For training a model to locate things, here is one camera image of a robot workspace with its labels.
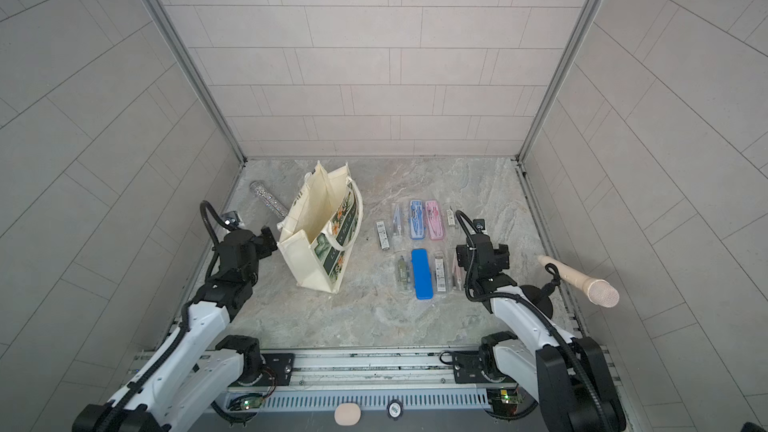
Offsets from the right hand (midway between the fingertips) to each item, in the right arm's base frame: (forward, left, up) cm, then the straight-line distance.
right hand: (480, 241), depth 89 cm
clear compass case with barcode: (-8, +13, -3) cm, 15 cm away
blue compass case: (-7, +18, -4) cm, 20 cm away
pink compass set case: (+11, +12, -3) cm, 17 cm away
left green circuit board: (-35, +61, -1) cm, 70 cm away
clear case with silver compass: (+12, +25, -3) cm, 28 cm away
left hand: (+3, +63, +11) cm, 64 cm away
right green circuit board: (-38, +3, -6) cm, 39 cm away
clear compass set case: (+11, +7, -3) cm, 14 cm away
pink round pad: (-39, +38, -2) cm, 54 cm away
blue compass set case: (+11, +18, -3) cm, 21 cm away
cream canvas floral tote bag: (+6, +48, +5) cm, 48 cm away
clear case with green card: (-7, +24, -3) cm, 25 cm away
